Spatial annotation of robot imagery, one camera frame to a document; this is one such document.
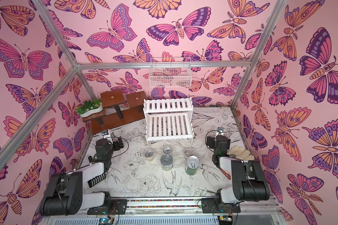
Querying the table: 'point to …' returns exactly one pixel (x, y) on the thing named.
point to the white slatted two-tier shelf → (170, 119)
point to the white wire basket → (170, 77)
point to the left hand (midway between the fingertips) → (115, 136)
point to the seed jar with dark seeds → (167, 150)
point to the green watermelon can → (192, 163)
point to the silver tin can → (166, 162)
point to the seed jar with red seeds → (188, 152)
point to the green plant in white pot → (88, 107)
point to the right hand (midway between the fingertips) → (215, 135)
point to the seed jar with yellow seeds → (149, 154)
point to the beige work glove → (241, 152)
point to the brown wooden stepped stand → (118, 110)
